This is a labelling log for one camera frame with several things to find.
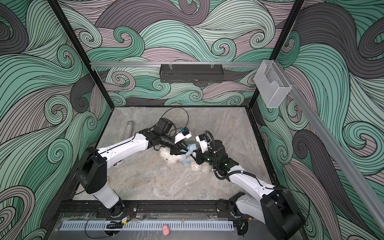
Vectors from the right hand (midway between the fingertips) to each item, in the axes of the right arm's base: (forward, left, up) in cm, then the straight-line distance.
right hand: (189, 152), depth 79 cm
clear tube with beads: (+21, +43, -10) cm, 48 cm away
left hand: (0, 0, +3) cm, 3 cm away
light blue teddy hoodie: (-3, +2, -1) cm, 4 cm away
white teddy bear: (-3, +13, +2) cm, 13 cm away
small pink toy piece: (-34, +11, -10) cm, 37 cm away
